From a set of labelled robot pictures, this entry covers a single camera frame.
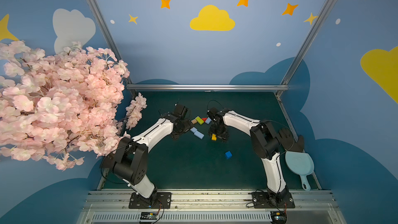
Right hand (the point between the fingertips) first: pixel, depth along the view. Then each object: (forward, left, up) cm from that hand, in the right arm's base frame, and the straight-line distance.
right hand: (216, 136), depth 97 cm
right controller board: (-40, -30, -4) cm, 50 cm away
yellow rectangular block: (-2, +2, +1) cm, 3 cm away
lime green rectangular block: (+11, +11, 0) cm, 15 cm away
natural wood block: (+10, +15, 0) cm, 18 cm away
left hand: (0, +18, +9) cm, 20 cm away
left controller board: (-44, +32, -2) cm, 54 cm away
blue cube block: (-13, -7, +1) cm, 15 cm away
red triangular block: (+12, +8, +1) cm, 14 cm away
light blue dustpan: (-14, -49, 0) cm, 51 cm away
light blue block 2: (0, +11, 0) cm, 11 cm away
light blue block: (+3, +15, +1) cm, 15 cm away
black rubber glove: (+1, -45, 0) cm, 45 cm away
